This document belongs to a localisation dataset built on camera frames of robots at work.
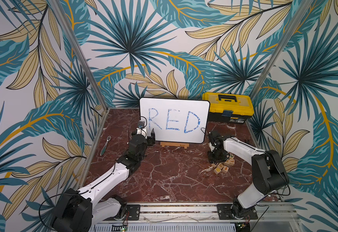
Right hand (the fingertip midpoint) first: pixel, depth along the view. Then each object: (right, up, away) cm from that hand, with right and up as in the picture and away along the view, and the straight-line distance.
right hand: (214, 160), depth 90 cm
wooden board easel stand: (-25, +10, +2) cm, 27 cm away
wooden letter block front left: (+1, -5, -4) cm, 7 cm away
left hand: (-40, +19, -10) cm, 46 cm away
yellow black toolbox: (+13, +34, +10) cm, 38 cm away
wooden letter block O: (+3, -2, -3) cm, 5 cm away
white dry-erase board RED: (-25, +25, -2) cm, 35 cm away
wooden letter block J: (+5, -4, -4) cm, 8 cm away
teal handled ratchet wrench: (-71, +13, +10) cm, 72 cm away
